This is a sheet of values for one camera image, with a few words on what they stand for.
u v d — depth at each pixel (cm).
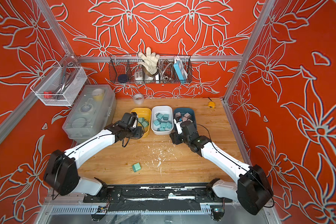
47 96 69
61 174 41
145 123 101
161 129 98
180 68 86
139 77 92
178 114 104
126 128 65
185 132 64
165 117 106
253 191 40
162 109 110
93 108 93
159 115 106
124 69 100
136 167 82
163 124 101
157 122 101
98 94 100
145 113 104
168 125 100
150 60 91
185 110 104
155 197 73
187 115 106
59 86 76
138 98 121
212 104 114
